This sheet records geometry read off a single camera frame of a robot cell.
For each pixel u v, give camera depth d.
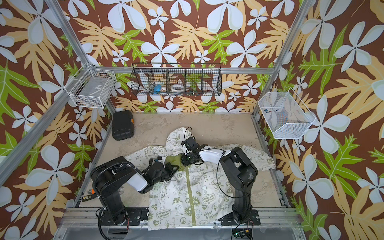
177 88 0.99
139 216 0.74
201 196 0.80
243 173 0.50
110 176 0.50
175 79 0.98
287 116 0.82
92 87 0.86
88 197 0.78
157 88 0.95
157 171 0.72
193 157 0.70
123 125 1.05
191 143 0.75
